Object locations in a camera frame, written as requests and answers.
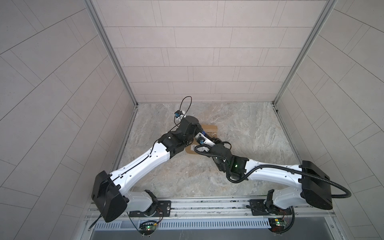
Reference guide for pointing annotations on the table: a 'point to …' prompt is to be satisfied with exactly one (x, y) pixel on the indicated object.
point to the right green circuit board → (276, 225)
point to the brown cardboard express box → (210, 130)
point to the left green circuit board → (147, 227)
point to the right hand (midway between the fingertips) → (203, 136)
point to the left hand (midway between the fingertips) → (205, 122)
